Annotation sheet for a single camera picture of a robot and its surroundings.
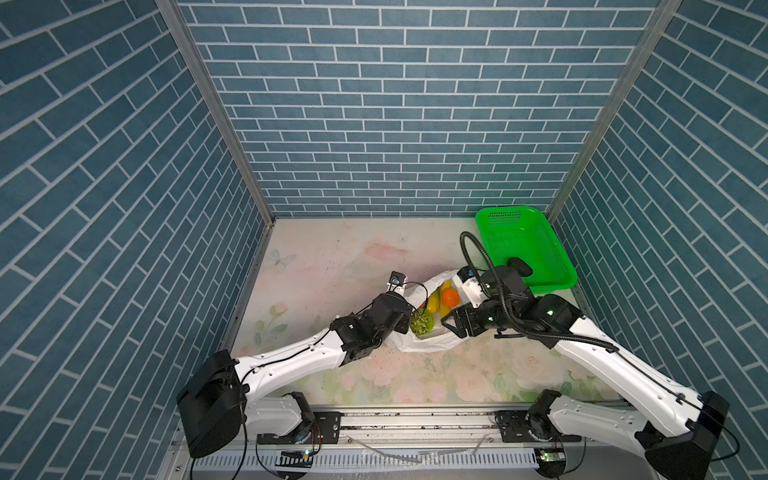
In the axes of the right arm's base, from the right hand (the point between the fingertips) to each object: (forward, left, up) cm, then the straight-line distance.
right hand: (449, 312), depth 72 cm
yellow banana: (+12, +3, -16) cm, 20 cm away
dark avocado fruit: (+29, -27, -18) cm, 44 cm away
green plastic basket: (+47, -33, -19) cm, 61 cm away
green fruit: (+4, +6, -14) cm, 16 cm away
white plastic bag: (-2, +1, -12) cm, 12 cm away
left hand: (+5, +10, -6) cm, 13 cm away
